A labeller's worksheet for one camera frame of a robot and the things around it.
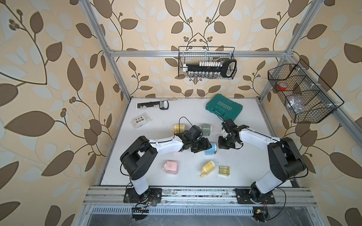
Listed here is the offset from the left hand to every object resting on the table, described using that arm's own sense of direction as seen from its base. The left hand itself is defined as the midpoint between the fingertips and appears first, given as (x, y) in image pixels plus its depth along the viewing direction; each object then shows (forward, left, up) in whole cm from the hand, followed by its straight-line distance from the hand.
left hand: (208, 146), depth 84 cm
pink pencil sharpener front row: (-12, +22, -2) cm, 25 cm away
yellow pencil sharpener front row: (-13, +1, -1) cm, 13 cm away
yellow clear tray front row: (-12, -10, -8) cm, 17 cm away
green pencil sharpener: (+13, 0, -1) cm, 13 cm away
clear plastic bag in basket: (+10, -42, +27) cm, 51 cm away
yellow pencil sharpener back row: (+15, +20, -4) cm, 25 cm away
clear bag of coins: (+22, +47, -5) cm, 52 cm away
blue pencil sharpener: (-2, -2, -3) cm, 4 cm away
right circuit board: (-32, -26, -10) cm, 42 cm away
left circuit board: (-33, +37, -12) cm, 51 cm away
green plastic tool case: (+33, -19, -3) cm, 39 cm away
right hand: (+3, -9, -7) cm, 11 cm away
